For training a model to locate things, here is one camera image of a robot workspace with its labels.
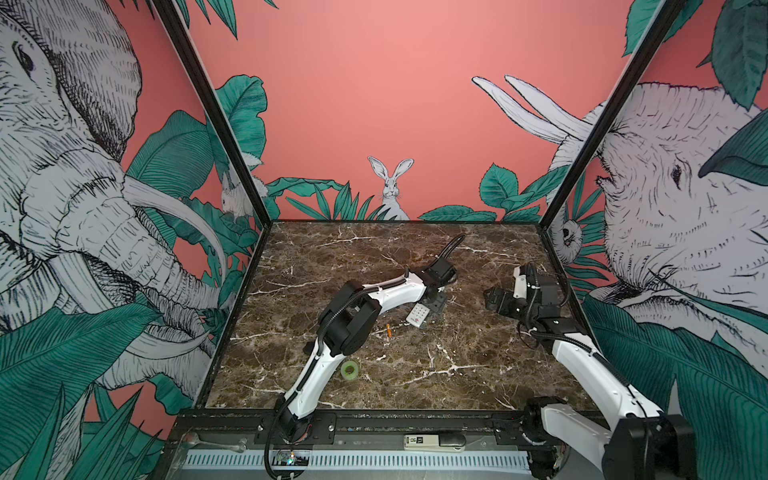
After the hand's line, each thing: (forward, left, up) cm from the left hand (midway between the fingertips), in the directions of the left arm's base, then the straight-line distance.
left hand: (434, 293), depth 97 cm
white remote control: (-7, +6, -1) cm, 9 cm away
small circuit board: (-43, +41, -2) cm, 59 cm away
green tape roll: (-23, +27, -3) cm, 35 cm away
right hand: (-6, -16, +12) cm, 20 cm away
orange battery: (-12, +15, -2) cm, 19 cm away
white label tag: (-41, +9, +3) cm, 42 cm away
